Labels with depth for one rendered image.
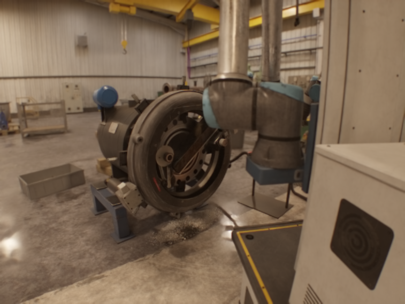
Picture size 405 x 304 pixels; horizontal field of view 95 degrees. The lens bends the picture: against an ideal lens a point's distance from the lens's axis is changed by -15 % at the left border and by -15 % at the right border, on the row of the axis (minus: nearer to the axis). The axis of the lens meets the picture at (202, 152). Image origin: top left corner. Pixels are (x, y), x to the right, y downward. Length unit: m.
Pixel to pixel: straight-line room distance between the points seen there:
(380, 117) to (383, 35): 0.24
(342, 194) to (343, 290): 0.20
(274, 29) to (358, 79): 0.42
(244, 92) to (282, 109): 0.14
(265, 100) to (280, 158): 0.19
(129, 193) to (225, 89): 0.71
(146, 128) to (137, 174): 0.24
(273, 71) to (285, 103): 0.34
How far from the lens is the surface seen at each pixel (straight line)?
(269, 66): 1.02
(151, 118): 1.11
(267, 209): 1.98
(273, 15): 0.99
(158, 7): 13.79
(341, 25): 0.71
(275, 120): 0.72
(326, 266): 0.58
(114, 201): 1.59
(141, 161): 1.10
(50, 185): 2.62
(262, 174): 0.72
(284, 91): 0.72
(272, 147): 0.73
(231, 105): 0.73
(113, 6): 12.85
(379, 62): 0.80
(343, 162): 0.47
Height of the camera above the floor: 0.94
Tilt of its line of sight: 14 degrees down
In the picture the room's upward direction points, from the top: straight up
